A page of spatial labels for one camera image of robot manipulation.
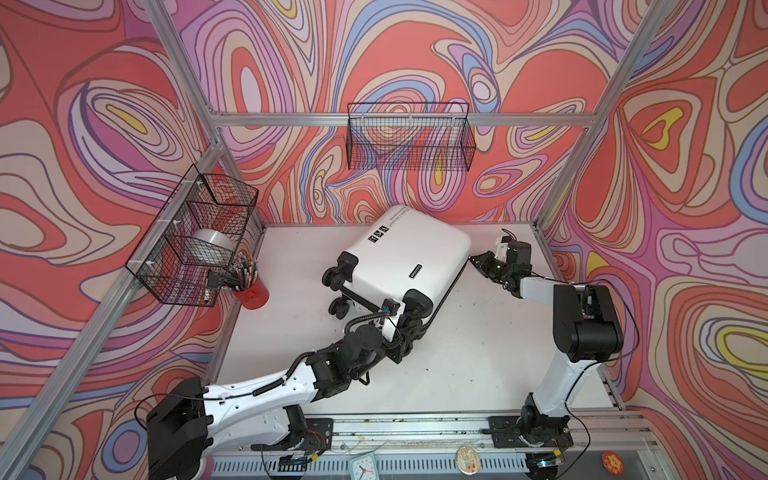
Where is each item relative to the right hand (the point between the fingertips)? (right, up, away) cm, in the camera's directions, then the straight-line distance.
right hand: (472, 262), depth 100 cm
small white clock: (-35, -46, -32) cm, 66 cm away
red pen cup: (-70, -9, -10) cm, 71 cm away
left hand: (-22, -15, -27) cm, 38 cm away
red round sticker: (+24, -46, -30) cm, 61 cm away
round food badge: (-10, -46, -30) cm, 56 cm away
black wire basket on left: (-81, +1, -32) cm, 87 cm away
